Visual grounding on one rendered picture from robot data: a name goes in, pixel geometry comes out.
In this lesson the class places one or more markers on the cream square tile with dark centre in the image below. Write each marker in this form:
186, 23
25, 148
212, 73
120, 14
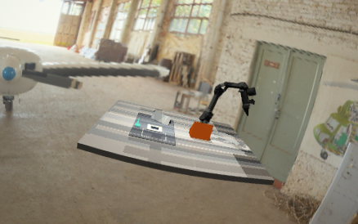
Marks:
154, 128

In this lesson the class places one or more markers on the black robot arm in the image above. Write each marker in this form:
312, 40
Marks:
218, 91

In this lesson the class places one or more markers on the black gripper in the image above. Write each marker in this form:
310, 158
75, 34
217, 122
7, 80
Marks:
245, 105

